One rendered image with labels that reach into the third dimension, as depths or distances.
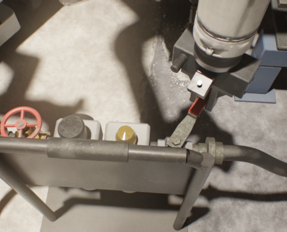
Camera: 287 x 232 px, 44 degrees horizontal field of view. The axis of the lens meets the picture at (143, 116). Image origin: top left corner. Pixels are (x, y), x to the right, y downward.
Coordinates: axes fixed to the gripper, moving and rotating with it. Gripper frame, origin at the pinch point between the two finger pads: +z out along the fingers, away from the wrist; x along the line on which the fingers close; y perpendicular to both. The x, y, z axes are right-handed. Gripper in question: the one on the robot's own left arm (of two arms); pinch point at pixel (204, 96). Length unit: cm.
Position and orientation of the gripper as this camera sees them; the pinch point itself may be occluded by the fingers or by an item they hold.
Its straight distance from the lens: 68.2
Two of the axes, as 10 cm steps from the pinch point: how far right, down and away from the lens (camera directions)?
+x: 8.4, 4.8, -2.5
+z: 0.0, 4.6, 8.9
